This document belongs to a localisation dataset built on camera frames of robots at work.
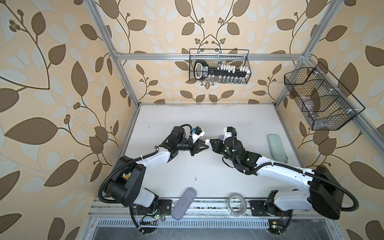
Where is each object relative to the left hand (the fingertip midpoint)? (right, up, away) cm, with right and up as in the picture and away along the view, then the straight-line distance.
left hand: (207, 144), depth 80 cm
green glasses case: (+45, -5, +13) cm, 47 cm away
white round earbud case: (0, +1, 0) cm, 1 cm away
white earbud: (-6, -20, +4) cm, 21 cm away
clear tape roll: (+10, -30, -8) cm, 32 cm away
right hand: (+1, +1, -1) cm, 2 cm away
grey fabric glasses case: (-12, -28, -8) cm, 31 cm away
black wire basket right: (+58, +21, -8) cm, 62 cm away
